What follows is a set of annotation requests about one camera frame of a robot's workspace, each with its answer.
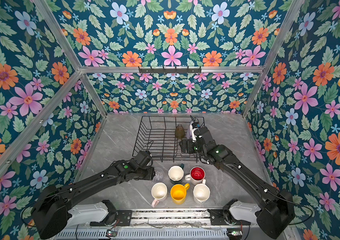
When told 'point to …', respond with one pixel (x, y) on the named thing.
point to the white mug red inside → (197, 176)
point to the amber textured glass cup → (179, 132)
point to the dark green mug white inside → (176, 174)
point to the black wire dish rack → (161, 135)
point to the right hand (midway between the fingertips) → (187, 140)
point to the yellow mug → (178, 193)
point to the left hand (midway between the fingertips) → (155, 172)
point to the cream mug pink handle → (159, 192)
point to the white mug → (201, 192)
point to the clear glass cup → (159, 174)
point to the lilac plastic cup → (189, 134)
